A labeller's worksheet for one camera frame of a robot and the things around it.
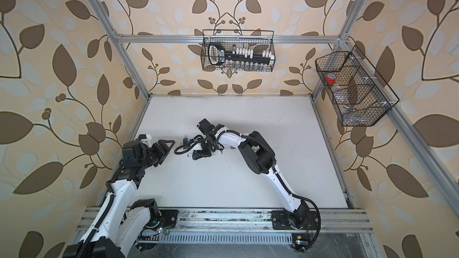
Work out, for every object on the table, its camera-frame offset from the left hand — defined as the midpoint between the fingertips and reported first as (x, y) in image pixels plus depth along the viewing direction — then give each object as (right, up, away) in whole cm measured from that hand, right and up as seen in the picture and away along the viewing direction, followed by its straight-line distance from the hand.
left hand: (172, 144), depth 81 cm
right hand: (+7, -8, +14) cm, 18 cm away
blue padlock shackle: (0, -1, +18) cm, 18 cm away
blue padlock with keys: (+4, -8, +13) cm, 16 cm away
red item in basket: (+76, +32, +6) cm, 82 cm away
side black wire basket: (+81, +22, -8) cm, 84 cm away
